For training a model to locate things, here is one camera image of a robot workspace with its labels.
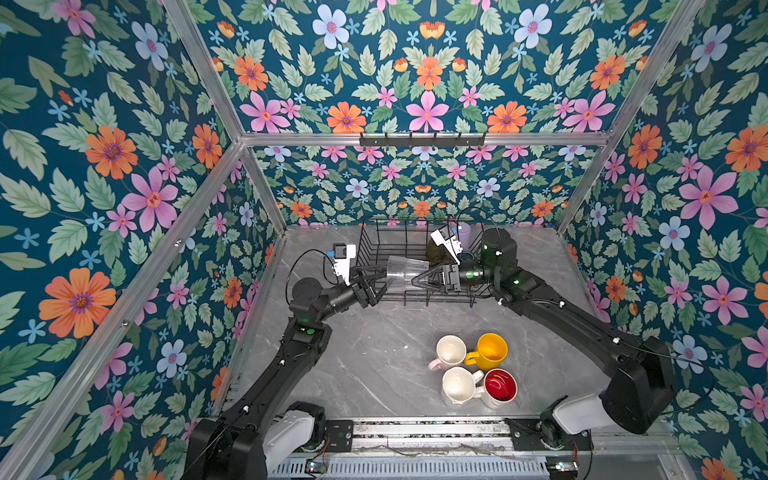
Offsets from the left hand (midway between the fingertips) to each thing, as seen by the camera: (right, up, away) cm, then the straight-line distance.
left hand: (393, 271), depth 65 cm
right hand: (+5, -2, 0) cm, 6 cm away
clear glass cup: (+2, 0, -3) cm, 3 cm away
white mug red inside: (+28, -33, +15) cm, 46 cm away
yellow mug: (+28, -25, +21) cm, 43 cm away
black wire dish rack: (-8, +8, +49) cm, 51 cm away
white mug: (+17, -32, +14) cm, 39 cm away
